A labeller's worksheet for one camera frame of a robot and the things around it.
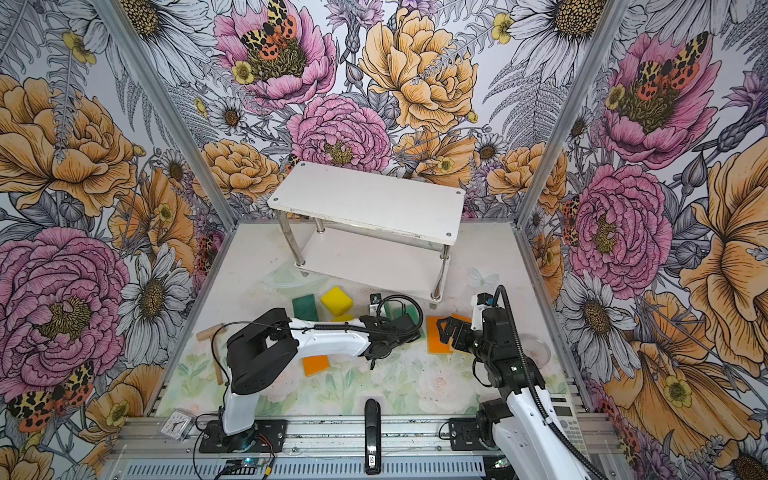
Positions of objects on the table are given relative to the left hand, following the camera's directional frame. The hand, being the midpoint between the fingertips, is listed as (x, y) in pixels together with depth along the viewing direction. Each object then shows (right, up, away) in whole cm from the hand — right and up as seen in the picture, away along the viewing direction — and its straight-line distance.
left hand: (380, 335), depth 91 cm
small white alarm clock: (-49, -18, -16) cm, 55 cm away
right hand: (+19, +3, -11) cm, 22 cm away
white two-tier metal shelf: (0, +30, -16) cm, 34 cm away
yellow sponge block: (-14, +8, +7) cm, 17 cm away
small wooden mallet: (-51, +1, -1) cm, 51 cm away
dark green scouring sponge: (-24, +8, +4) cm, 25 cm away
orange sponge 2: (+20, +9, -19) cm, 29 cm away
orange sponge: (+16, -2, -1) cm, 16 cm away
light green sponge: (+9, +10, -13) cm, 18 cm away
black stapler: (-1, -18, -20) cm, 27 cm away
